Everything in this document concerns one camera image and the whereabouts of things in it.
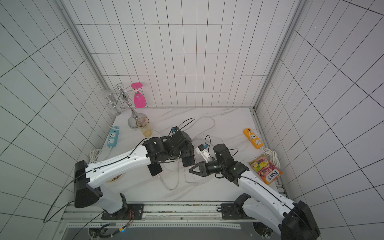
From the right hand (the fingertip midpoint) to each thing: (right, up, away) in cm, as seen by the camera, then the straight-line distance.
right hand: (187, 173), depth 70 cm
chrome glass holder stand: (-43, +25, +39) cm, 64 cm away
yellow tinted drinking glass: (-34, +24, +37) cm, 55 cm away
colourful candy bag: (+45, -3, +14) cm, 47 cm away
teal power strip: (-52, +13, +29) cm, 61 cm away
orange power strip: (+43, +13, +28) cm, 53 cm away
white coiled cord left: (-61, +3, +22) cm, 64 cm away
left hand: (-1, +9, +3) cm, 9 cm away
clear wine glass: (-52, +36, +26) cm, 68 cm away
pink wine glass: (-35, +39, +33) cm, 62 cm away
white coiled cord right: (+51, +3, +17) cm, 54 cm away
